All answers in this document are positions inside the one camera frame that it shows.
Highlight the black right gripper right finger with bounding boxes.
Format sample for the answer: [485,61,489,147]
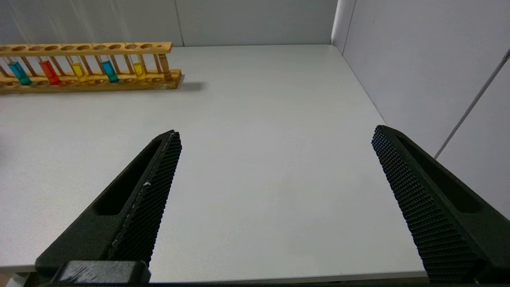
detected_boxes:
[372,125,510,284]

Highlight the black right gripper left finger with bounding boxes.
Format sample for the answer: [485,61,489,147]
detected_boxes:
[35,130,182,267]

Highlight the wooden test tube rack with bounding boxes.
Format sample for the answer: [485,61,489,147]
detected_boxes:
[0,41,182,93]

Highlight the yellow pigment test tube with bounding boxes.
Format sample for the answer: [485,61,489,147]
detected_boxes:
[115,0,147,79]
[45,0,88,83]

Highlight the red pigment test tube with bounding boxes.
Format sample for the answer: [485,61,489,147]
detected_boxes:
[7,0,62,85]

